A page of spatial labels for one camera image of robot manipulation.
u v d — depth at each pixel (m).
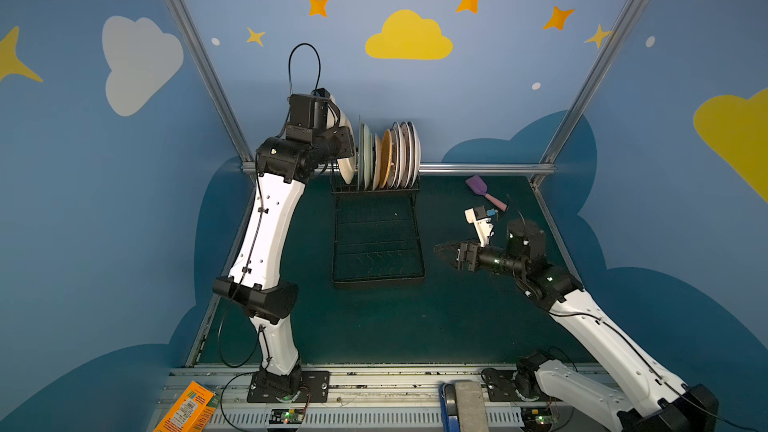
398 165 0.80
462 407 0.69
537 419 0.72
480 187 1.19
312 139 0.50
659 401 0.39
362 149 0.77
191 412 0.67
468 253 0.63
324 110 0.51
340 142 0.62
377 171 0.82
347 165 0.71
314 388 0.74
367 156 0.80
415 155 0.80
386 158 0.81
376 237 1.00
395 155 0.80
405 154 0.82
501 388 0.74
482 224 0.65
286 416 0.71
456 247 0.63
